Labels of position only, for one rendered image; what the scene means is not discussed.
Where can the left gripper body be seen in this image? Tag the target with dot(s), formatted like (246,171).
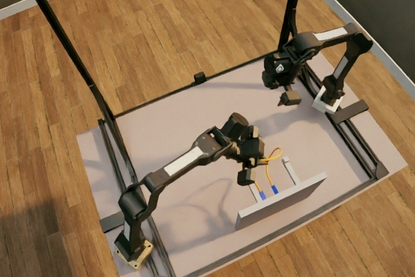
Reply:
(290,97)

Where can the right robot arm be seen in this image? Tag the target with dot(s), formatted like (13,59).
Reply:
(204,150)

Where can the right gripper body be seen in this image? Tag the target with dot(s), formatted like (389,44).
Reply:
(247,175)

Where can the yellow cable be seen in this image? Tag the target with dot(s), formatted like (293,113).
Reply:
(273,186)

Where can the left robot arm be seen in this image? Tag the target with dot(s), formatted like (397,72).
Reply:
(308,44)

